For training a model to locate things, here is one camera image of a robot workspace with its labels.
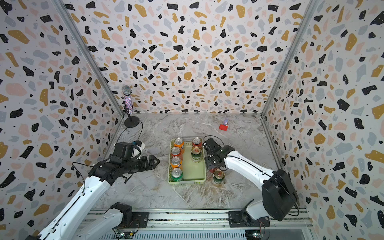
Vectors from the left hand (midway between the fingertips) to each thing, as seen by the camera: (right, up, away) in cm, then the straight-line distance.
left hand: (154, 162), depth 76 cm
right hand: (+30, -2, +10) cm, 32 cm away
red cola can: (+21, +8, +17) cm, 28 cm away
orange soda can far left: (+10, +8, +16) cm, 21 cm away
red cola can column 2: (+31, -8, +14) cm, 35 cm away
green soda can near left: (+11, -7, +3) cm, 14 cm away
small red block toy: (+41, +17, +39) cm, 59 cm away
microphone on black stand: (-31, +22, +40) cm, 55 cm away
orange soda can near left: (+10, -2, +7) cm, 12 cm away
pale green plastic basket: (+19, -10, +16) cm, 27 cm away
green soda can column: (+21, +2, +12) cm, 24 cm away
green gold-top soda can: (+33, -9, +2) cm, 34 cm away
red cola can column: (+9, +3, +12) cm, 15 cm away
